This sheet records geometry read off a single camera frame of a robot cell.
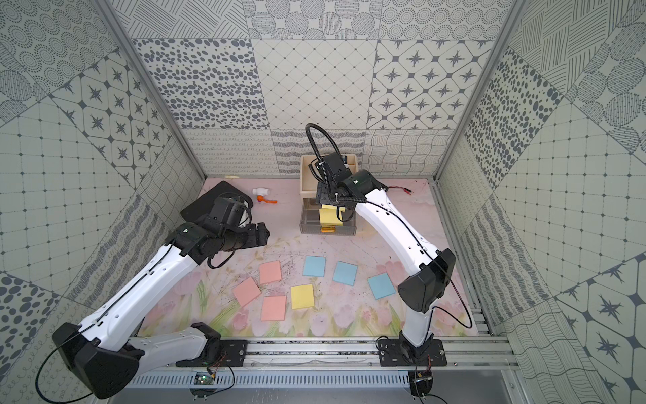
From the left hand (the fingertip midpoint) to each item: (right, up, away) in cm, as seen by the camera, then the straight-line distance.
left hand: (264, 235), depth 75 cm
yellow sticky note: (+10, -22, +10) cm, 27 cm away
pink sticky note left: (-9, -21, +12) cm, 26 cm away
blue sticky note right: (+38, -20, +14) cm, 45 cm away
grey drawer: (+13, +3, +11) cm, 18 cm away
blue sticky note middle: (+26, -16, +16) cm, 34 cm away
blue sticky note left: (+14, -14, +18) cm, 27 cm away
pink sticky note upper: (-2, -16, +16) cm, 22 cm away
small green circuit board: (-17, -41, -3) cm, 44 cm away
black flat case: (-35, +8, +30) cm, 47 cm away
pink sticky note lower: (+1, -26, +8) cm, 27 cm away
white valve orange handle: (-12, +14, +36) cm, 41 cm away
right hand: (+22, +11, +4) cm, 25 cm away
